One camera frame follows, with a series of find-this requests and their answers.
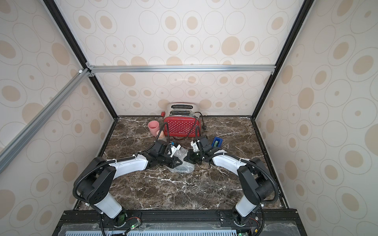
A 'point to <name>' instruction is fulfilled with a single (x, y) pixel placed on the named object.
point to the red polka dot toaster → (182, 120)
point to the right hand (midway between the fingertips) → (189, 157)
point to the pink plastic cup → (154, 126)
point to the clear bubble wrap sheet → (186, 167)
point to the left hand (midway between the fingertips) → (185, 163)
